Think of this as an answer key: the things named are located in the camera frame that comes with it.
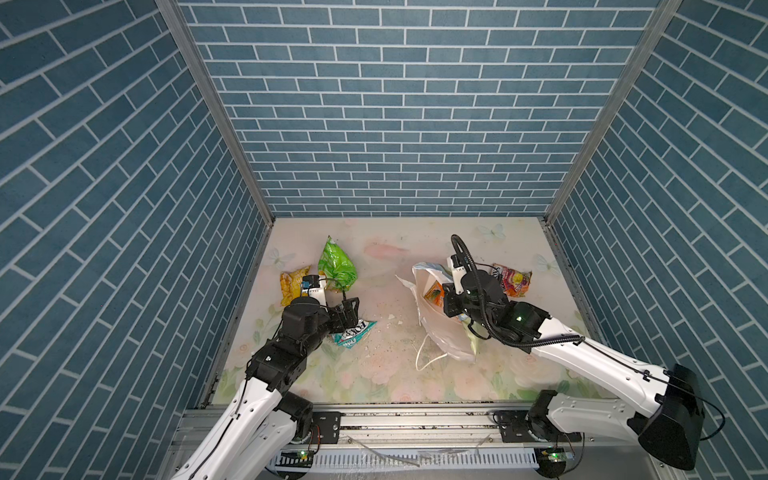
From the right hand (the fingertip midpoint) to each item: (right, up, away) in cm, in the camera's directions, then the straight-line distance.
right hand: (446, 286), depth 77 cm
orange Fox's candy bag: (-1, -5, +19) cm, 19 cm away
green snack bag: (-32, +4, +16) cm, 36 cm away
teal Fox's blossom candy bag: (-25, -15, +9) cm, 31 cm away
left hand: (-24, -4, -2) cm, 25 cm away
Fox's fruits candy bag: (+25, -2, +19) cm, 31 cm away
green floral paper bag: (+2, -14, +3) cm, 14 cm away
